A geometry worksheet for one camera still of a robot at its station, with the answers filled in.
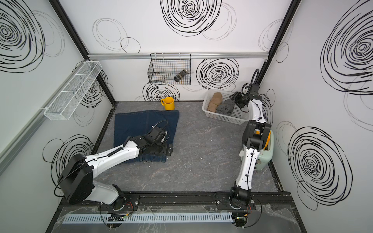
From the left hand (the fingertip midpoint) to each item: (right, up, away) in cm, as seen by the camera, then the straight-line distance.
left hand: (166, 149), depth 85 cm
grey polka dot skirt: (+38, +25, +11) cm, 47 cm away
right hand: (+45, +33, +16) cm, 58 cm away
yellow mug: (-2, +30, +24) cm, 39 cm away
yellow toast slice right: (+47, +8, -23) cm, 53 cm away
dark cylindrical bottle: (+9, +46, +7) cm, 48 cm away
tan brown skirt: (+35, +32, +30) cm, 57 cm away
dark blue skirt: (-23, +14, +19) cm, 33 cm away
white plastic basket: (+48, +19, +17) cm, 55 cm away
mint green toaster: (+53, -1, -10) cm, 54 cm away
